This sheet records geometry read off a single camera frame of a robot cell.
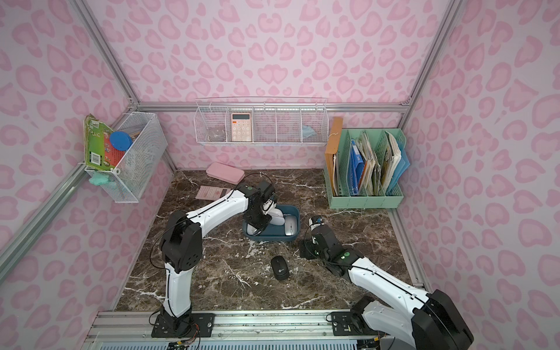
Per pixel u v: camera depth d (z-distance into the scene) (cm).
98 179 63
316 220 75
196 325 72
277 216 95
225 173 118
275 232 95
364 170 95
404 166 90
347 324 73
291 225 95
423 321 40
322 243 63
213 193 109
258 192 69
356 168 95
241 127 95
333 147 82
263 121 98
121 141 75
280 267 85
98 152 70
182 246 52
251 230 95
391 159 90
